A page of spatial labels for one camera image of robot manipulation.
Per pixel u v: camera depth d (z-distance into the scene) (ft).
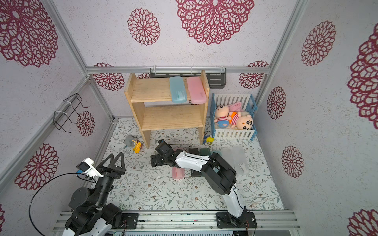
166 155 2.30
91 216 1.67
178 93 2.33
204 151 3.28
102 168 2.05
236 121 3.37
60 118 2.39
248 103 3.71
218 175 1.64
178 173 2.91
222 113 3.44
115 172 1.85
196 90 2.40
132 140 3.24
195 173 2.87
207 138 3.37
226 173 1.70
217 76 3.03
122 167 1.89
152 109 3.17
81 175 1.72
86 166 1.74
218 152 3.31
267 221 2.49
